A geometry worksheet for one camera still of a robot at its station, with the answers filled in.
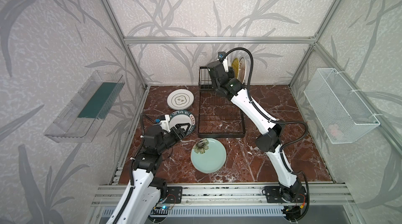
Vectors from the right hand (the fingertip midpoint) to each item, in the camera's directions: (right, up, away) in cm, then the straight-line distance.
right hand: (227, 68), depth 81 cm
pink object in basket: (+50, -31, -7) cm, 60 cm away
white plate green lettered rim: (-28, -29, +21) cm, 45 cm away
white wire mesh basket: (+47, -24, -18) cm, 55 cm away
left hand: (-19, -30, -7) cm, 37 cm away
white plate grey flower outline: (-31, -16, +31) cm, 47 cm away
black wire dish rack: (-4, -29, +21) cm, 36 cm away
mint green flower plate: (-8, -49, +2) cm, 50 cm away
